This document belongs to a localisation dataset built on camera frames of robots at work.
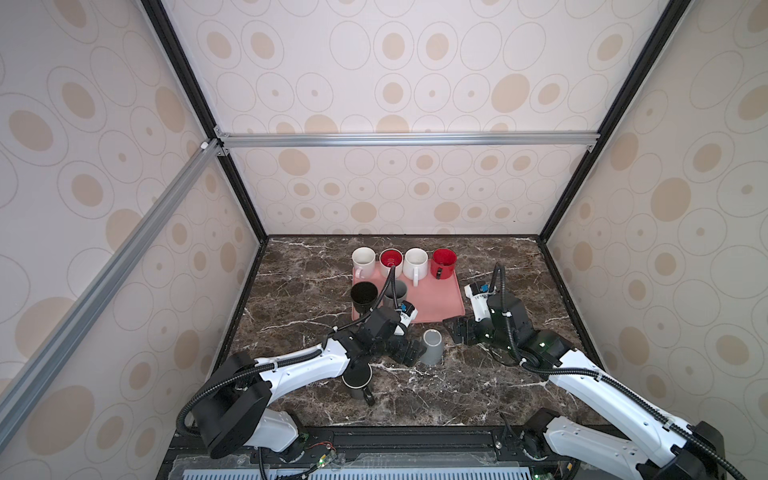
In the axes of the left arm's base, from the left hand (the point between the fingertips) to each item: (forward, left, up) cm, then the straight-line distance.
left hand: (422, 342), depth 80 cm
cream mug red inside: (+33, +9, -4) cm, 34 cm away
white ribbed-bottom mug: (+31, 0, -5) cm, 31 cm away
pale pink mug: (+31, +18, -4) cm, 36 cm away
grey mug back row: (-1, -3, -4) cm, 5 cm away
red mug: (+34, -10, -9) cm, 37 cm away
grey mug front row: (+15, +7, 0) cm, 16 cm away
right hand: (+4, -9, +5) cm, 11 cm away
